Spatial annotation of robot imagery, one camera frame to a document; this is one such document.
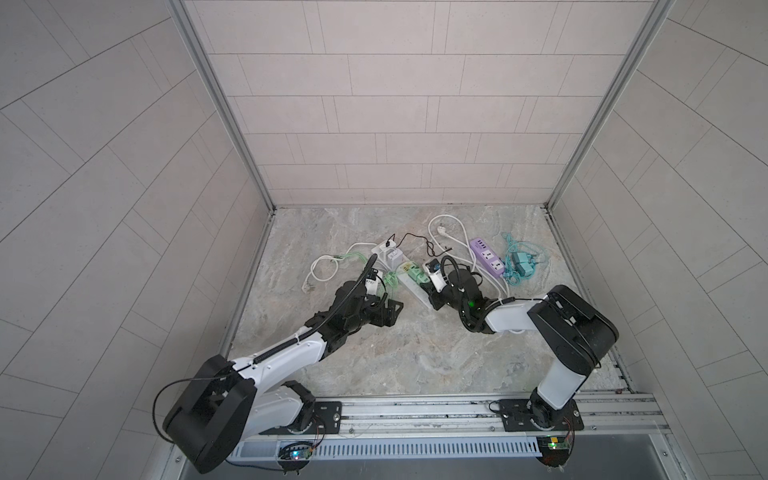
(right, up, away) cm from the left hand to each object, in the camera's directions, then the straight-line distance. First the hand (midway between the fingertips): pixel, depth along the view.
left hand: (399, 300), depth 82 cm
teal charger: (+42, +10, +17) cm, 46 cm away
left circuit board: (-22, -29, -18) cm, 41 cm away
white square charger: (-2, +10, +12) cm, 16 cm away
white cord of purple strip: (+26, +6, +16) cm, 32 cm away
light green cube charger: (+5, +7, +8) cm, 11 cm away
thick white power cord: (-21, +10, +17) cm, 29 cm away
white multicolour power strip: (+5, +1, +9) cm, 10 cm away
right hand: (+7, +3, +10) cm, 13 cm away
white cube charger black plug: (-3, +15, +12) cm, 19 cm away
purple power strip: (+29, +11, +17) cm, 36 cm away
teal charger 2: (+41, +7, +14) cm, 44 cm away
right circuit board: (+36, -31, -14) cm, 49 cm away
